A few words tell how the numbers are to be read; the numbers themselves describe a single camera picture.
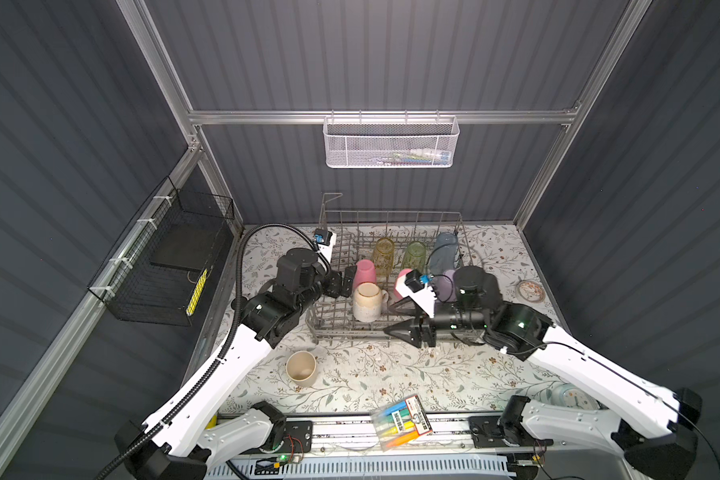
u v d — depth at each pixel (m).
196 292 0.69
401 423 0.74
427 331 0.53
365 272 0.90
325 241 0.59
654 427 0.39
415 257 0.94
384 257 0.97
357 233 1.11
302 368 0.83
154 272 0.71
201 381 0.41
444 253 0.94
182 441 0.37
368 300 0.85
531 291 1.01
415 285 0.52
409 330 0.55
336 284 0.62
